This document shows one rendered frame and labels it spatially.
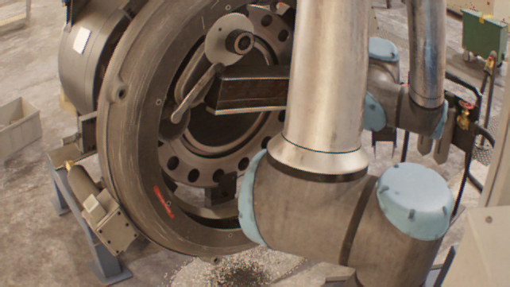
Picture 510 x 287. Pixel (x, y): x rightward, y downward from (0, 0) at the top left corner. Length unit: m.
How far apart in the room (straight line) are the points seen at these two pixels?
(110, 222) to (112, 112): 0.23
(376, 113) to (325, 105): 0.30
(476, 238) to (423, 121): 0.60
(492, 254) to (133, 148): 0.71
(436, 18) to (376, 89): 0.28
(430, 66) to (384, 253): 0.35
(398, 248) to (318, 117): 0.22
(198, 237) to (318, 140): 0.48
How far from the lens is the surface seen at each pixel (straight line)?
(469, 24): 4.22
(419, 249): 0.68
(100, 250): 1.42
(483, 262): 0.35
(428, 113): 0.92
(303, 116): 0.68
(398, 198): 0.66
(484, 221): 0.39
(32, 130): 2.52
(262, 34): 1.17
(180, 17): 0.86
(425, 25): 0.79
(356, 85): 0.67
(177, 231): 1.04
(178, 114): 0.90
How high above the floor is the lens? 1.05
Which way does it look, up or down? 28 degrees down
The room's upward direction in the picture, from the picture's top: 2 degrees clockwise
